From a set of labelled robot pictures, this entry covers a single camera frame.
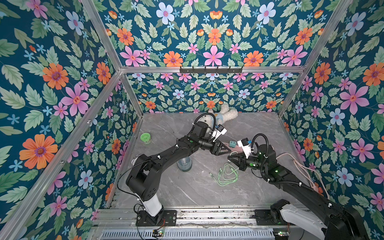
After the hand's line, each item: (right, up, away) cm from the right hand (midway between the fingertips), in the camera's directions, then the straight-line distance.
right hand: (231, 154), depth 76 cm
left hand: (-1, +3, -1) cm, 3 cm away
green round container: (-55, +7, +26) cm, 61 cm away
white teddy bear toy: (+2, +23, +32) cm, 40 cm away
